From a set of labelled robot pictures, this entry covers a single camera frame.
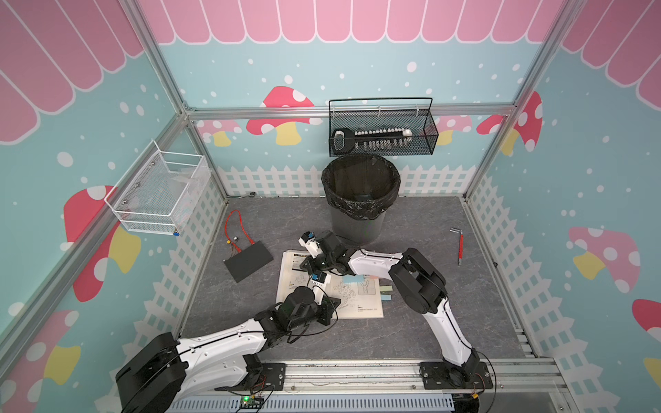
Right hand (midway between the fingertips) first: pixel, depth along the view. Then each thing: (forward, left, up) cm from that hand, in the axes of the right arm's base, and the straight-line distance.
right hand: (301, 266), depth 95 cm
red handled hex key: (+6, -62, -3) cm, 62 cm away
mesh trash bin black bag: (+29, -23, +11) cm, 39 cm away
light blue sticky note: (-4, -20, -2) cm, 21 cm away
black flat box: (+4, +21, -2) cm, 22 cm away
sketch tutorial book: (-11, -20, -2) cm, 23 cm away
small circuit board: (-40, +11, -5) cm, 42 cm away
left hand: (-17, -14, +4) cm, 23 cm away
